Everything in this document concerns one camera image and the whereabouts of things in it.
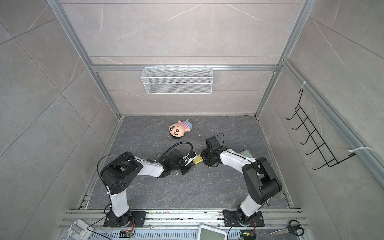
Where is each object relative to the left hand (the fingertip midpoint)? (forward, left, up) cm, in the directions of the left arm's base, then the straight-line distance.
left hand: (194, 159), depth 93 cm
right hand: (+2, -4, +2) cm, 5 cm away
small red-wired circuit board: (-37, +33, -2) cm, 50 cm away
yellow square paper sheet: (-2, -3, +4) cm, 5 cm away
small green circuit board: (-39, -24, -2) cm, 46 cm away
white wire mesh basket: (+46, +10, +28) cm, 55 cm away
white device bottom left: (-35, +55, 0) cm, 65 cm away
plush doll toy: (+19, +11, +6) cm, 23 cm away
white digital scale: (-38, -4, +3) cm, 38 cm away
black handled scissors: (-37, -48, -1) cm, 61 cm away
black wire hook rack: (-7, -55, +30) cm, 63 cm away
